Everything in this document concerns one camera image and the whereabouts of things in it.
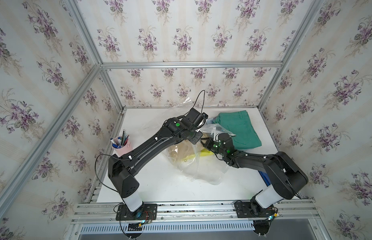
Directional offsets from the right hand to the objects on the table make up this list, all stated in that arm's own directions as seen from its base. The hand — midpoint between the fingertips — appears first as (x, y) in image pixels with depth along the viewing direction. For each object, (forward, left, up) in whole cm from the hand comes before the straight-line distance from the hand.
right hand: (201, 140), depth 88 cm
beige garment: (-8, +11, +2) cm, 14 cm away
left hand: (-3, +4, +11) cm, 12 cm away
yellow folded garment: (-4, -2, -7) cm, 8 cm away
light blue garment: (+20, -7, -6) cm, 22 cm away
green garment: (+13, -26, 0) cm, 29 cm away
